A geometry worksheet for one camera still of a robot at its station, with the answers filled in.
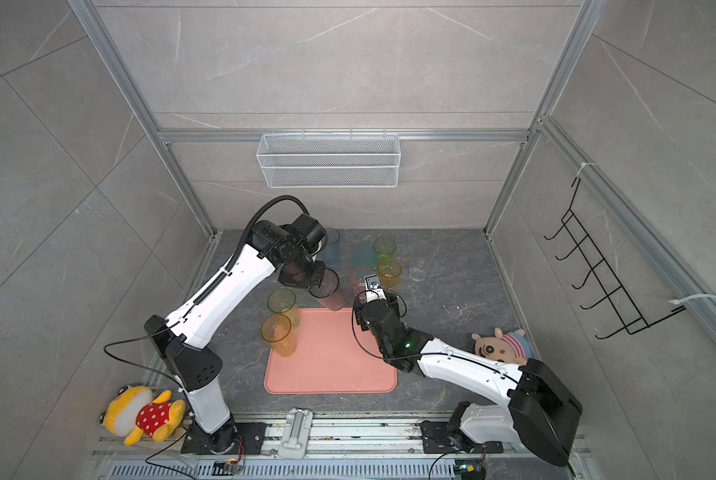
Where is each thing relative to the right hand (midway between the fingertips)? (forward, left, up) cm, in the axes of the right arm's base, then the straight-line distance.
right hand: (370, 293), depth 82 cm
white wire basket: (+42, +14, +17) cm, 47 cm away
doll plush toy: (-12, -40, -11) cm, 43 cm away
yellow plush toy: (-27, +59, -9) cm, 66 cm away
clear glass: (+17, -17, -4) cm, 24 cm away
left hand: (0, +14, +8) cm, 16 cm away
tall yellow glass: (-5, +27, -10) cm, 30 cm away
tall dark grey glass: (-5, +10, +10) cm, 15 cm away
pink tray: (-12, +11, -15) cm, 22 cm away
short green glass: (+26, -6, -11) cm, 29 cm away
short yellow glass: (+17, -7, -13) cm, 23 cm away
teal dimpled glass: (+25, +1, -16) cm, 30 cm away
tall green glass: (+1, +26, -4) cm, 26 cm away
